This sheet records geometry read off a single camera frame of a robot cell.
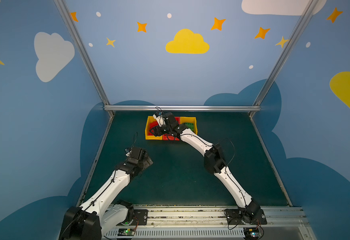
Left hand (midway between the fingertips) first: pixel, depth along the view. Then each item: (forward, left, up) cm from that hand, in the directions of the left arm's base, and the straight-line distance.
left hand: (147, 162), depth 86 cm
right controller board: (-32, -54, -8) cm, 64 cm away
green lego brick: (+31, -27, -3) cm, 41 cm away
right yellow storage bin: (+35, -28, -1) cm, 45 cm away
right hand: (+24, -2, +4) cm, 25 cm away
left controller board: (-33, +7, -7) cm, 34 cm away
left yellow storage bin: (+37, +3, -3) cm, 37 cm away
